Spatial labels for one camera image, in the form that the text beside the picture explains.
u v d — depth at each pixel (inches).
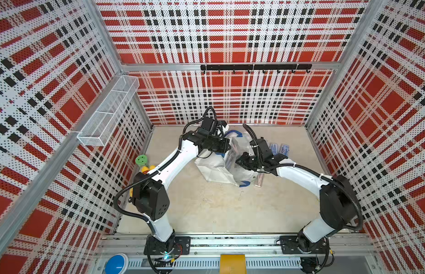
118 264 27.2
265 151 26.8
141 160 38.7
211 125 25.5
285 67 35.6
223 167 28.5
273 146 42.4
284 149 42.3
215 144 27.7
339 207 17.6
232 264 28.3
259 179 36.8
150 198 17.7
